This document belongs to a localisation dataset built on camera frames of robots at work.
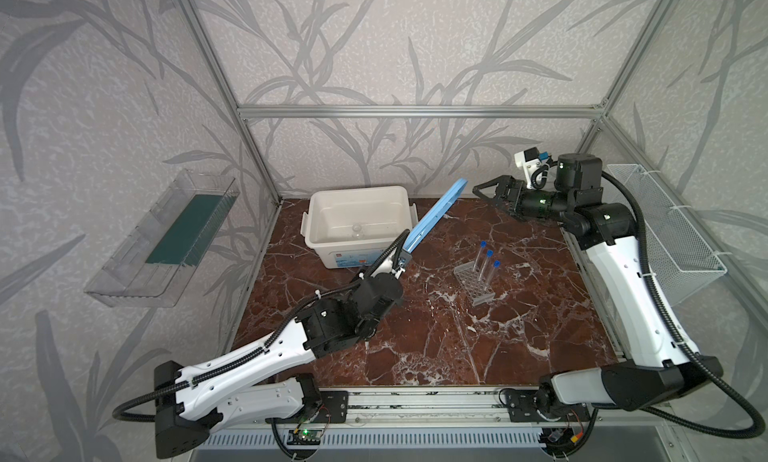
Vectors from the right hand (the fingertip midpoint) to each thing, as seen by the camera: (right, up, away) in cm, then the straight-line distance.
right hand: (484, 187), depth 66 cm
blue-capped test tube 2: (+7, -24, +26) cm, 36 cm away
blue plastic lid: (-12, -7, +1) cm, 14 cm away
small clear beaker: (-35, -10, +36) cm, 51 cm away
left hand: (-22, -16, +4) cm, 27 cm away
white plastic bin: (-26, -4, +43) cm, 51 cm away
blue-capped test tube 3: (+9, -24, +24) cm, 35 cm away
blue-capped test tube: (+6, -20, +27) cm, 34 cm away
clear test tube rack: (+4, -28, +29) cm, 41 cm away
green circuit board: (-42, -60, +5) cm, 73 cm away
